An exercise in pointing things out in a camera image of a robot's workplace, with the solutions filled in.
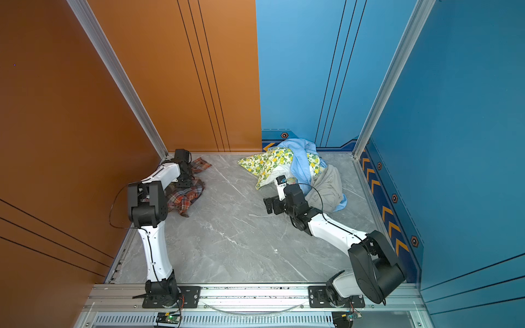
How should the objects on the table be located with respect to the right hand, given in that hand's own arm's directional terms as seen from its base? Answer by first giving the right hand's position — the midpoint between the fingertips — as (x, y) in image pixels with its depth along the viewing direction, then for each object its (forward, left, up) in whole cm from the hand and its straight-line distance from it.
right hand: (272, 196), depth 87 cm
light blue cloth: (+26, -17, -2) cm, 31 cm away
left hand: (+20, +44, -8) cm, 48 cm away
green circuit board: (-41, +37, -14) cm, 57 cm away
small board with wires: (-42, -25, -15) cm, 51 cm away
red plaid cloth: (+2, +41, -4) cm, 42 cm away
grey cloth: (+5, -25, -4) cm, 26 cm away
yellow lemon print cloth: (+28, +7, -9) cm, 30 cm away
